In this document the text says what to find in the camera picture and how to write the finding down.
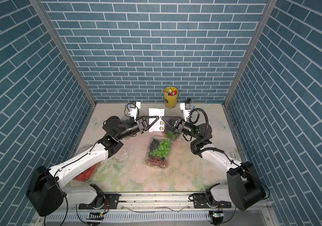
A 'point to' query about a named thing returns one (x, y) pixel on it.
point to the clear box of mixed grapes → (158, 152)
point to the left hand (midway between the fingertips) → (162, 121)
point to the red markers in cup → (170, 92)
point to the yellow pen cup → (170, 97)
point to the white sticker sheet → (159, 125)
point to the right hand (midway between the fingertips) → (164, 122)
